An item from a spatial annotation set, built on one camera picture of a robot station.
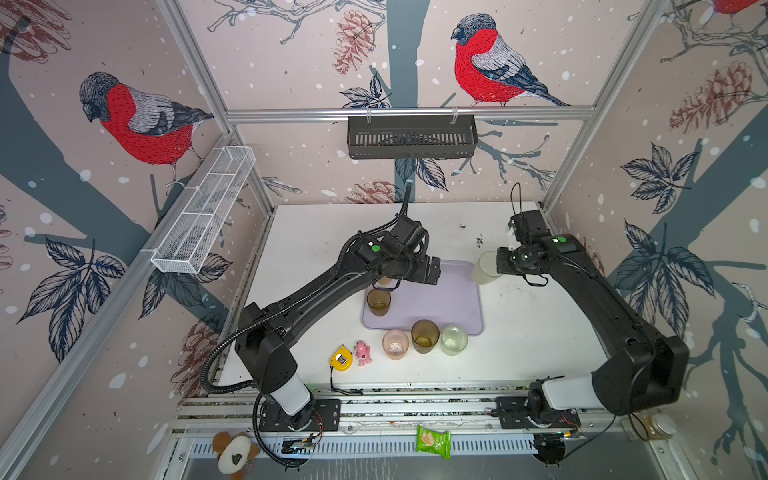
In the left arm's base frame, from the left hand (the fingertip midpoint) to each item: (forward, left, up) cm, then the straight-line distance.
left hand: (427, 272), depth 75 cm
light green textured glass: (-10, -9, -21) cm, 25 cm away
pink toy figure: (-13, +17, -21) cm, 30 cm away
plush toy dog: (-35, +46, -21) cm, 61 cm away
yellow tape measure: (-15, +23, -22) cm, 35 cm away
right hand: (+5, -22, -5) cm, 23 cm away
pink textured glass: (-10, +8, -23) cm, 26 cm away
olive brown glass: (-8, -1, -21) cm, 22 cm away
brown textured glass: (+2, +13, -21) cm, 25 cm away
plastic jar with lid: (-32, -48, -14) cm, 59 cm away
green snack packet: (-34, -1, -21) cm, 40 cm away
